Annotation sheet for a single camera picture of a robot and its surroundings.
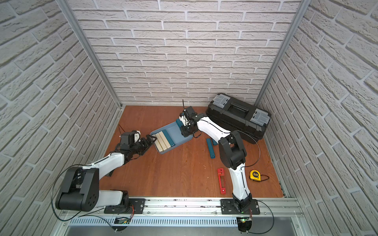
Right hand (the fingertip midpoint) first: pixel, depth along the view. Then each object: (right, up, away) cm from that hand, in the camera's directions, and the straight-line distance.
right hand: (186, 131), depth 94 cm
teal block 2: (+14, -2, -35) cm, 37 cm away
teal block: (-5, +6, -2) cm, 8 cm away
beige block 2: (-17, -8, 0) cm, 18 cm away
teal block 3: (+16, -11, -1) cm, 19 cm away
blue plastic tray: (-9, -2, +8) cm, 12 cm away
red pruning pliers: (+21, -23, -10) cm, 33 cm away
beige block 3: (-13, -8, 0) cm, 15 cm away
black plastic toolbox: (+32, +11, -2) cm, 34 cm away
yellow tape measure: (+41, -24, -12) cm, 49 cm away
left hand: (-19, -4, -5) cm, 20 cm away
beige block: (-19, -8, -2) cm, 21 cm away
